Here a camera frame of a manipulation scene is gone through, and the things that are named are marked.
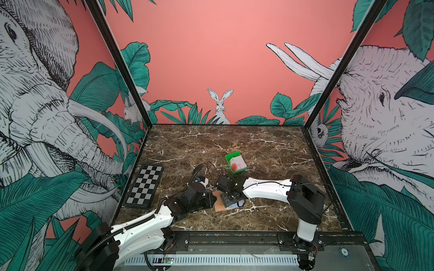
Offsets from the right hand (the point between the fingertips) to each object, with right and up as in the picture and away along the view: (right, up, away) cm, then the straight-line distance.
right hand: (227, 197), depth 87 cm
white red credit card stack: (+6, +17, +9) cm, 20 cm away
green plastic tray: (+1, +20, +15) cm, 25 cm away
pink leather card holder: (-4, -2, -4) cm, 7 cm away
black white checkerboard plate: (-45, +3, -1) cm, 45 cm away
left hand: (-4, +2, -6) cm, 8 cm away
